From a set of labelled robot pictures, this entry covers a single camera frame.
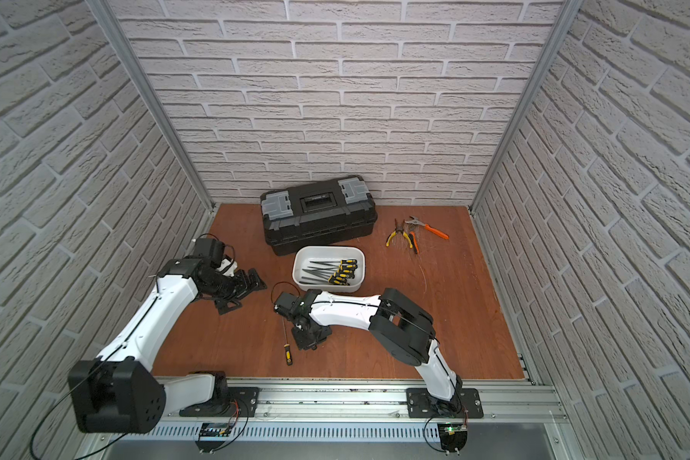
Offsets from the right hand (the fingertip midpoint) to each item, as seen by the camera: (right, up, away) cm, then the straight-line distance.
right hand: (313, 342), depth 85 cm
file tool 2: (+9, +20, +13) cm, 25 cm away
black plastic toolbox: (0, +40, +10) cm, 41 cm away
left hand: (-15, +17, -4) cm, 23 cm away
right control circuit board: (+38, -18, -14) cm, 44 cm away
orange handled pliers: (+38, +37, +29) cm, 60 cm away
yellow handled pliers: (+31, +35, +28) cm, 55 cm away
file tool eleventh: (+6, +17, +10) cm, 20 cm away
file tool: (+9, +23, +16) cm, 29 cm away
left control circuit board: (-24, -18, -12) cm, 33 cm away
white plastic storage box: (-4, +17, +9) cm, 19 cm away
